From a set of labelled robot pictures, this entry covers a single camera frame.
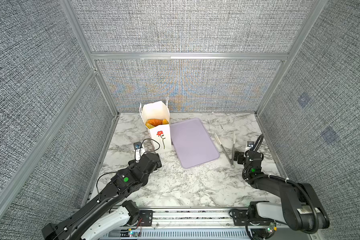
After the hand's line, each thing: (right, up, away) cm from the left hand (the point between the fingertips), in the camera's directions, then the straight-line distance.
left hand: (150, 157), depth 75 cm
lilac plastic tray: (+23, +4, +26) cm, 35 cm away
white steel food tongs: (+46, -7, +16) cm, 49 cm away
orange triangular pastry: (-1, +18, +20) cm, 27 cm away
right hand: (+55, +1, +16) cm, 57 cm away
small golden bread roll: (+5, +19, +23) cm, 30 cm away
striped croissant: (-3, +16, +13) cm, 21 cm away
